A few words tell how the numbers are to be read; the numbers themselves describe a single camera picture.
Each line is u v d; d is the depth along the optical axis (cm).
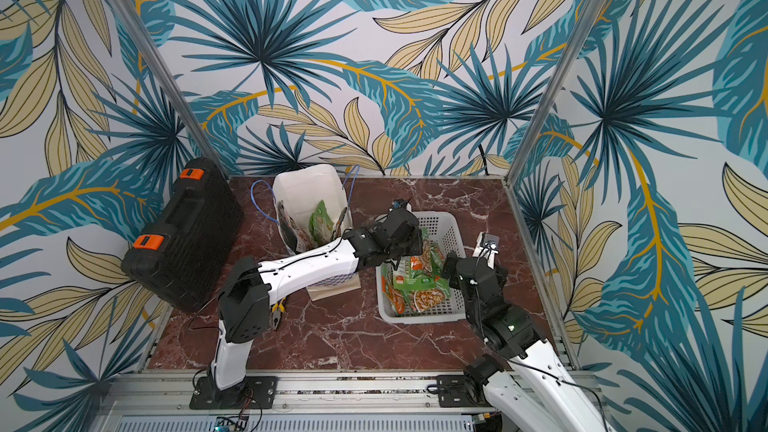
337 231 86
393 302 81
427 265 87
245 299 47
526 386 43
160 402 74
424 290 90
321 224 99
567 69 87
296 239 78
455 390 73
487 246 60
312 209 97
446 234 98
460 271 53
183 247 75
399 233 63
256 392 73
